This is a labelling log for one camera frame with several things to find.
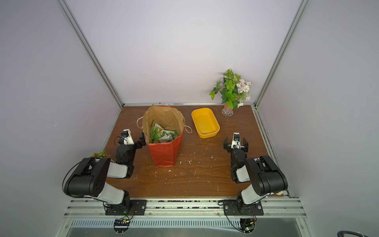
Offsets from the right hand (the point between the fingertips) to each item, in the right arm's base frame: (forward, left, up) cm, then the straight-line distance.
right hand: (240, 135), depth 87 cm
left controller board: (-45, +64, -15) cm, 79 cm away
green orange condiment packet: (-1, +46, -5) cm, 47 cm away
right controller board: (-43, +1, -14) cm, 45 cm away
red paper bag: (-14, +44, +2) cm, 46 cm away
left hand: (0, +64, +2) cm, 64 cm away
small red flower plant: (-16, +78, +4) cm, 79 cm away
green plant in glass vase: (+18, +6, +20) cm, 27 cm away
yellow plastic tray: (+20, +21, -13) cm, 31 cm away
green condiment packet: (+4, +54, -3) cm, 54 cm away
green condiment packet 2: (+7, +43, -9) cm, 44 cm away
